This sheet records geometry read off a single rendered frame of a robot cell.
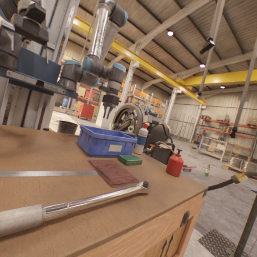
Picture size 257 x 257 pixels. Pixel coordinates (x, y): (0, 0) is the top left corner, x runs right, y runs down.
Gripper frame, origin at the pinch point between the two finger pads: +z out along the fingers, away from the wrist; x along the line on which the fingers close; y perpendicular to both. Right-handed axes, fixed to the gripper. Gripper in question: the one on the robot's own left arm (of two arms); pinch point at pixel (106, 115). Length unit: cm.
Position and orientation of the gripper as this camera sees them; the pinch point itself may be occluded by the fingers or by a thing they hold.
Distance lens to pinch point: 82.5
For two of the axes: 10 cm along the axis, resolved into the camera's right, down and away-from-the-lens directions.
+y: 7.4, 1.9, 6.4
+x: -6.1, -1.9, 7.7
